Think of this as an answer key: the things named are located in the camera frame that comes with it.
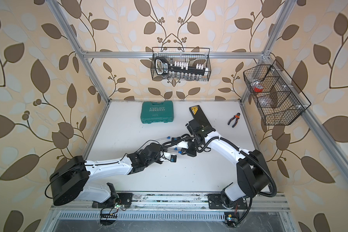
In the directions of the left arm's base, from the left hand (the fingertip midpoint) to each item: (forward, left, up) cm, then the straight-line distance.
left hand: (164, 143), depth 85 cm
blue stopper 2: (+10, -2, -10) cm, 14 cm away
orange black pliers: (+28, -53, -7) cm, 60 cm away
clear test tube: (+10, +3, -11) cm, 15 cm away
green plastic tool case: (+30, +8, -5) cm, 32 cm away
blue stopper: (-6, -10, +1) cm, 11 cm away
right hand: (-4, -12, -1) cm, 12 cm away
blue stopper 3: (-13, -7, +20) cm, 25 cm away
